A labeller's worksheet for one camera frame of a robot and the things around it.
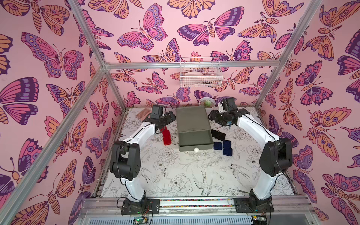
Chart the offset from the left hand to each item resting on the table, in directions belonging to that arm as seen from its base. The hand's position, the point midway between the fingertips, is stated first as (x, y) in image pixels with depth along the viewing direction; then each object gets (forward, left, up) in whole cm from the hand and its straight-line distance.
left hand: (174, 117), depth 94 cm
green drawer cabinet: (-12, -13, +4) cm, 18 cm away
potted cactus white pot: (+17, -25, -3) cm, 31 cm away
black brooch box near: (-6, -34, -14) cm, 37 cm away
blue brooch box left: (-13, -30, -15) cm, 36 cm away
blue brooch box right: (-12, -37, -15) cm, 41 cm away
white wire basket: (+19, -18, +18) cm, 32 cm away
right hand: (-3, -21, +3) cm, 21 cm away
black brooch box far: (-2, -30, -17) cm, 34 cm away
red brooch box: (0, +8, -15) cm, 17 cm away
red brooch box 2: (-8, +5, -14) cm, 18 cm away
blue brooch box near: (-18, -36, -15) cm, 43 cm away
